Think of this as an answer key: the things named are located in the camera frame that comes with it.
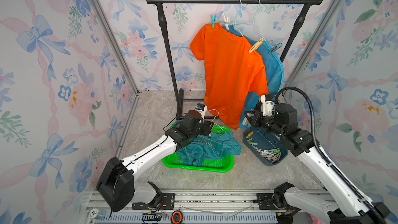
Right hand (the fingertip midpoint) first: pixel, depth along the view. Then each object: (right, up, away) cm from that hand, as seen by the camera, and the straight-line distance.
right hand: (247, 112), depth 71 cm
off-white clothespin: (-1, -4, -1) cm, 4 cm away
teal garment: (-12, -18, +13) cm, 25 cm away
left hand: (-16, -6, +9) cm, 19 cm away
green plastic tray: (-11, -29, +15) cm, 35 cm away
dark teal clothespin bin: (+17, -20, +20) cm, 33 cm away
